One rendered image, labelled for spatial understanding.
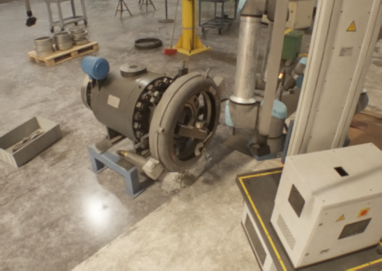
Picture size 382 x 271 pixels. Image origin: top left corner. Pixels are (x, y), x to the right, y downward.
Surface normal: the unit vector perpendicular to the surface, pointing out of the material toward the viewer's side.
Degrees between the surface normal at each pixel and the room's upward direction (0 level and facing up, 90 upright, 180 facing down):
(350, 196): 0
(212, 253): 0
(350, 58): 90
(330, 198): 0
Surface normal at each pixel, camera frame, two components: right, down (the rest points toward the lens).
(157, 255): 0.00, -0.84
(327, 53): 0.20, 0.53
